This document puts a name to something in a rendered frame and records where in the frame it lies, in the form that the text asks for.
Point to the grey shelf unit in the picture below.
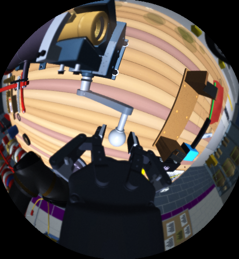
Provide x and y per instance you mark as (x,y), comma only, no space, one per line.
(228,157)

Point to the blue box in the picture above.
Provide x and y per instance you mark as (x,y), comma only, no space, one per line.
(12,131)

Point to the small yellow block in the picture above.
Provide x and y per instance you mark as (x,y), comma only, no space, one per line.
(222,64)

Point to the white paper sheet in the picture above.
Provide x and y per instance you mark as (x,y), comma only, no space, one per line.
(175,175)

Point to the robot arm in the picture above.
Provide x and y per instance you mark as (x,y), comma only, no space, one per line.
(36,176)

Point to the wooden cradle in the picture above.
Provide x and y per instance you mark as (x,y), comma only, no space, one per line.
(182,109)

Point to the red curved tool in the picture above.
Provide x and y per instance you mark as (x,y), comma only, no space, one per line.
(22,101)

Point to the black wheel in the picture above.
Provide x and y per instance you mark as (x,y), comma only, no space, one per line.
(215,47)

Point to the grey flat spanner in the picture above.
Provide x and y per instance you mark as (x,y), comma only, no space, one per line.
(18,97)

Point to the blue vice body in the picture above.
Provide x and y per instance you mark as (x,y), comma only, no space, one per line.
(79,52)

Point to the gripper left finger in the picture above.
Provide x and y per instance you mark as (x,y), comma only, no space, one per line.
(95,145)

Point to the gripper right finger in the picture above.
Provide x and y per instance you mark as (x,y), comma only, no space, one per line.
(136,153)

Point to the black cradle pad block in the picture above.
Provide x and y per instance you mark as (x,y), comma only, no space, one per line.
(211,90)
(177,155)

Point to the cyan box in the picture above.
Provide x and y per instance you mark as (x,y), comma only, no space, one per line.
(191,152)

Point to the cork notice board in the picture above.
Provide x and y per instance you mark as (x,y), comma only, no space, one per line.
(178,228)

